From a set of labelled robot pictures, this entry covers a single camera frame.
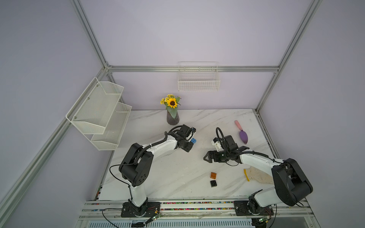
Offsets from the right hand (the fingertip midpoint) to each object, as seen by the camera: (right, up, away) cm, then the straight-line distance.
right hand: (210, 159), depth 89 cm
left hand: (-15, +8, +4) cm, 17 cm away
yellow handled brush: (+21, -9, -3) cm, 23 cm away
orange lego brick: (+1, -8, -5) cm, 10 cm away
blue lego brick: (-10, +11, +11) cm, 19 cm away
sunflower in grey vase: (-25, +35, +2) cm, 43 cm away
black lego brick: (0, -11, -8) cm, 14 cm away
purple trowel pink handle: (+27, +14, +15) cm, 34 cm away
